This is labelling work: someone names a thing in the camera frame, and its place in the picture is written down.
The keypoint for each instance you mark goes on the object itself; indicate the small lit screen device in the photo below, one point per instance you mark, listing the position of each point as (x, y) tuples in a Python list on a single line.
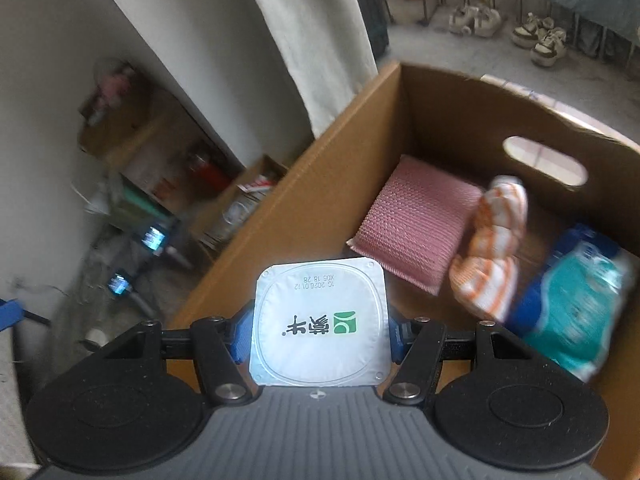
[(120, 284), (153, 238)]

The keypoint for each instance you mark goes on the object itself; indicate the black and white sneaker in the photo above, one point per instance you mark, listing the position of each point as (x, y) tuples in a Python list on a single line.
[(530, 32), (550, 50)]

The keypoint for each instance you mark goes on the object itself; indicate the printed cardboard carton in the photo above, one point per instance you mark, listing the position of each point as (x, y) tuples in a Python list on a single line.
[(145, 125)]

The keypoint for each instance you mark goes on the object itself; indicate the dark hanging trousers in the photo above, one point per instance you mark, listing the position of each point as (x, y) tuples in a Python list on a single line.
[(370, 5)]

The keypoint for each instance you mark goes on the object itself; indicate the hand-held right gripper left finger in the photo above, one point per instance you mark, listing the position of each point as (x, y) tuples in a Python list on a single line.
[(242, 335)]

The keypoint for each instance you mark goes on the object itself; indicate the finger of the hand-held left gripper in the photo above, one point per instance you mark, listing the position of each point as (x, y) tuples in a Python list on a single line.
[(9, 315)]

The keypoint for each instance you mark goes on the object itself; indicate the orange striped towel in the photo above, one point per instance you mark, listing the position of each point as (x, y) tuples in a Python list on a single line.
[(495, 240)]

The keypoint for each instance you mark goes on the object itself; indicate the clear plastic blister pack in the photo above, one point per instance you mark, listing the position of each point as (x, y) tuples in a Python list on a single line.
[(320, 320)]

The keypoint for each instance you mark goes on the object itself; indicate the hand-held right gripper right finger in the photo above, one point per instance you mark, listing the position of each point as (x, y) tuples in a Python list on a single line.
[(397, 337)]

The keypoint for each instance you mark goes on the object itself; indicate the pink sponge cloth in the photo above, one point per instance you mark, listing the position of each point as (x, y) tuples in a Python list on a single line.
[(420, 220)]

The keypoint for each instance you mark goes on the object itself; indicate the blue tissue pack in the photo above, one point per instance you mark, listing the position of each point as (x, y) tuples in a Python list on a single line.
[(575, 300)]

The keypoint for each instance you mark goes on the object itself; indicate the brown cardboard box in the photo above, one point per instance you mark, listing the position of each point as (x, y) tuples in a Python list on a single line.
[(440, 110)]

